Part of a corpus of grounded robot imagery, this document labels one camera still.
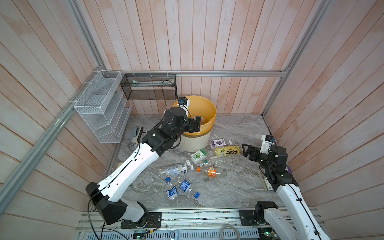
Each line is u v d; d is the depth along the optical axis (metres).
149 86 1.04
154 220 0.73
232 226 0.72
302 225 0.43
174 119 0.46
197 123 0.60
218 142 0.99
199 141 0.88
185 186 0.79
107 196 0.38
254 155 0.69
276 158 0.57
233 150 0.93
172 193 0.78
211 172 0.85
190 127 0.60
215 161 0.89
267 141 0.67
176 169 0.85
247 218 0.73
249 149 0.70
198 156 0.93
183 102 0.56
